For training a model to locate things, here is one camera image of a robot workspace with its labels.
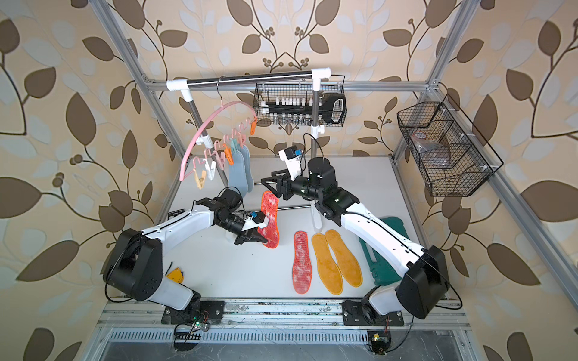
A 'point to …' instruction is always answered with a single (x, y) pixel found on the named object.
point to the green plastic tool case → (384, 274)
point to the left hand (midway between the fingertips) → (265, 238)
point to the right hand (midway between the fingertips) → (267, 177)
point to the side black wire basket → (452, 156)
